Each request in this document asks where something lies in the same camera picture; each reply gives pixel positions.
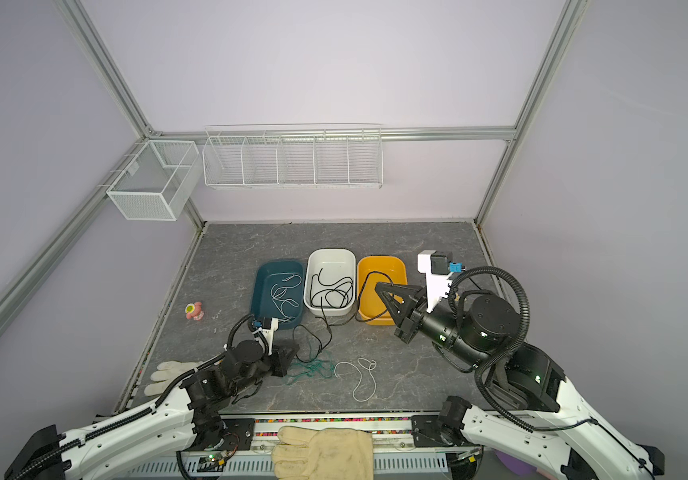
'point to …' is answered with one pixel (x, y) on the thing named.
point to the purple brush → (519, 468)
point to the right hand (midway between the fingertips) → (377, 290)
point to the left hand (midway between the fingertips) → (299, 352)
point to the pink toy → (193, 311)
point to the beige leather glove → (324, 454)
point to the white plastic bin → (330, 282)
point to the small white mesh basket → (152, 184)
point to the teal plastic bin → (270, 273)
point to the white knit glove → (168, 372)
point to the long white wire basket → (293, 156)
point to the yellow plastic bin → (373, 270)
